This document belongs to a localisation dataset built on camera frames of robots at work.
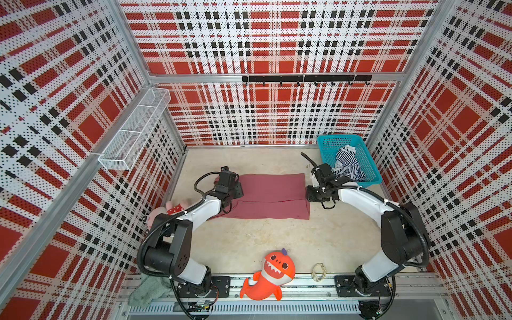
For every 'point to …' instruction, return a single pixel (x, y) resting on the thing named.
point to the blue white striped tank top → (346, 164)
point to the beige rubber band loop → (318, 272)
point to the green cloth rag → (152, 287)
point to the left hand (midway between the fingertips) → (240, 187)
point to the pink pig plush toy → (172, 206)
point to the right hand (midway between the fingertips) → (310, 195)
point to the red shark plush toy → (278, 269)
